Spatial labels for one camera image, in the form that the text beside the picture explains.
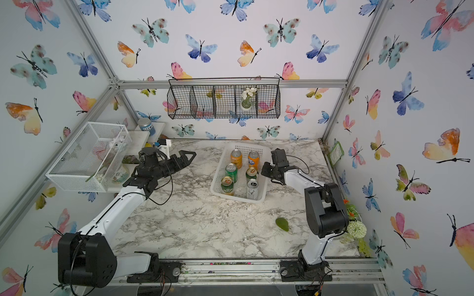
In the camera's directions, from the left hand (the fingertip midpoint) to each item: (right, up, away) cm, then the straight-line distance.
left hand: (191, 154), depth 80 cm
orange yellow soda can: (+19, -2, +18) cm, 26 cm away
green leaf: (+40, -32, +7) cm, 52 cm away
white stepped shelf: (-30, +7, +10) cm, 32 cm away
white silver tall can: (+26, -15, +2) cm, 31 cm away
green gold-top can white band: (+26, -9, +11) cm, 30 cm away
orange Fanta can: (+28, -3, +18) cm, 33 cm away
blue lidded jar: (-29, +16, +17) cm, 37 cm away
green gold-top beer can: (+15, -14, +6) cm, 21 cm away
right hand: (+33, -6, +15) cm, 37 cm away
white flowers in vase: (+24, +27, +15) cm, 39 cm away
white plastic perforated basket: (+21, -19, +16) cm, 32 cm away
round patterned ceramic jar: (-30, -9, 0) cm, 32 cm away
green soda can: (+16, -8, +13) cm, 22 cm away
